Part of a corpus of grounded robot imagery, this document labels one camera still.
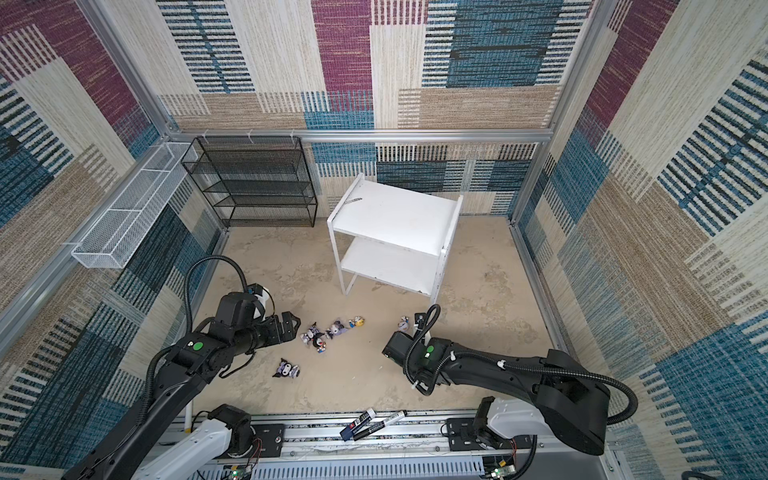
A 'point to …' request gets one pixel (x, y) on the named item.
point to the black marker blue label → (347, 433)
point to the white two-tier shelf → (393, 236)
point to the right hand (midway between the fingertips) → (421, 359)
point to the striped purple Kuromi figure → (313, 333)
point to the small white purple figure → (403, 325)
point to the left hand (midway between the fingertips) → (286, 320)
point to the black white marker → (379, 425)
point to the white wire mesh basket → (115, 238)
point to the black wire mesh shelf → (254, 181)
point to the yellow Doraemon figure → (359, 322)
